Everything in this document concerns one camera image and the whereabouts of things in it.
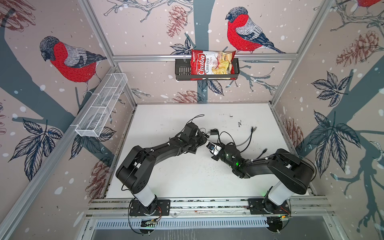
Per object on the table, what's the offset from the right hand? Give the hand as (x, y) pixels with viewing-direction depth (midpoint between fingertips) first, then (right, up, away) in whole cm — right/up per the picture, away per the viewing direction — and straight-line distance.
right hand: (208, 144), depth 87 cm
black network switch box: (-9, -1, -10) cm, 14 cm away
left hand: (0, +4, -1) cm, 4 cm away
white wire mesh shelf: (-58, +15, -16) cm, 62 cm away
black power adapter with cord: (+5, +6, +13) cm, 16 cm away
